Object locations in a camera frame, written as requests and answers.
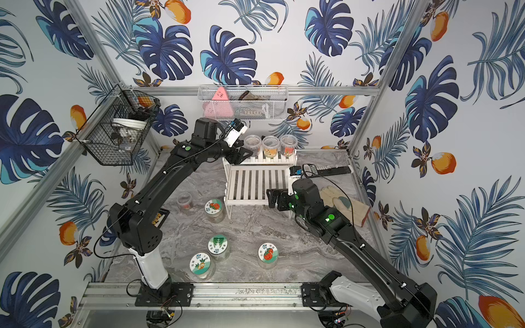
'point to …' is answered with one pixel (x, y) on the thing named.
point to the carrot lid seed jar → (202, 265)
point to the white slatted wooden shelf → (247, 182)
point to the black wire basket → (112, 134)
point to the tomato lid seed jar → (214, 209)
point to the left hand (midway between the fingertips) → (246, 142)
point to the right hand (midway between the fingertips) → (279, 188)
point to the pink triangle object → (219, 107)
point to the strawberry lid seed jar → (268, 255)
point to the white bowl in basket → (134, 124)
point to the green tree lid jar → (218, 247)
